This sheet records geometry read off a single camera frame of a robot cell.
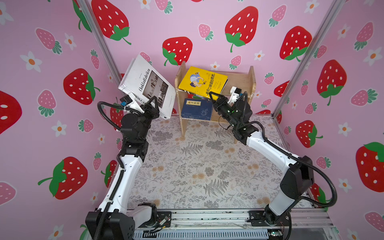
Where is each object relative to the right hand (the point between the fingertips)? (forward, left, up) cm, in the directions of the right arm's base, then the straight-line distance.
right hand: (209, 92), depth 68 cm
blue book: (+9, +7, -19) cm, 22 cm away
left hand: (-8, +23, +2) cm, 25 cm away
